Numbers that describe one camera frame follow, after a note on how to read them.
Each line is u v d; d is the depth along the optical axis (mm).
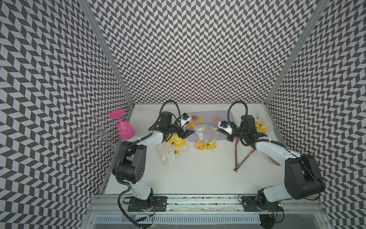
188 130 787
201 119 1061
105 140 812
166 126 725
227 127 718
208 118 1081
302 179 430
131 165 464
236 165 847
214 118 1083
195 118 1079
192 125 1022
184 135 805
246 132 681
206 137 893
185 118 767
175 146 931
